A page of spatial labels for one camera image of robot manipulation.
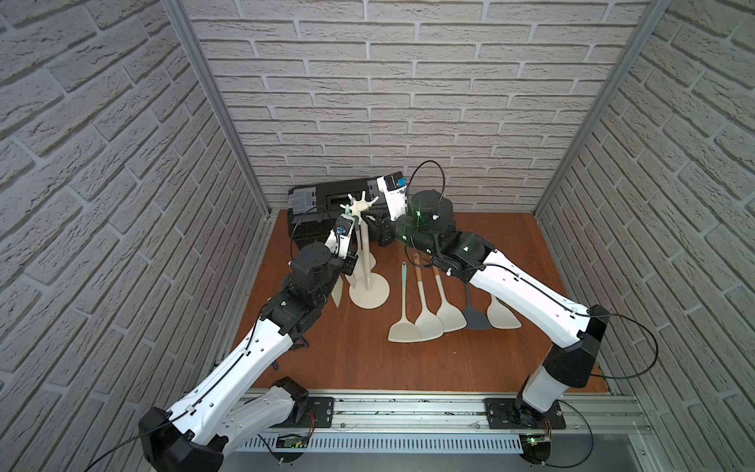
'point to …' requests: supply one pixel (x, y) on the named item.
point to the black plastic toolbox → (313, 210)
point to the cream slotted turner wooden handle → (449, 316)
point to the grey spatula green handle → (476, 321)
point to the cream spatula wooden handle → (429, 325)
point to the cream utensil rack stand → (368, 290)
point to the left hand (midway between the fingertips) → (352, 228)
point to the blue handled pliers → (300, 342)
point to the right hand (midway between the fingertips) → (369, 214)
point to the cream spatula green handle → (405, 330)
